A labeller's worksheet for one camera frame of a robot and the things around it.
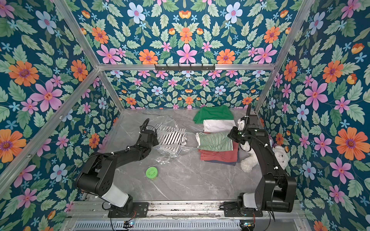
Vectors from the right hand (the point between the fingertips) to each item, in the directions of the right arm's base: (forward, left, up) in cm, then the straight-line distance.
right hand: (232, 133), depth 84 cm
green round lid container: (-20, +47, -13) cm, 53 cm away
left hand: (+4, +50, -10) cm, 51 cm away
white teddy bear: (-12, -11, -12) cm, 20 cm away
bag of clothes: (-7, +41, -14) cm, 43 cm away
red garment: (-9, +6, -13) cm, 17 cm away
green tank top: (+31, +5, -15) cm, 35 cm away
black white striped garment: (+5, +37, -14) cm, 40 cm away
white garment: (+18, +6, -15) cm, 24 cm away
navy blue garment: (-11, -2, -17) cm, 20 cm away
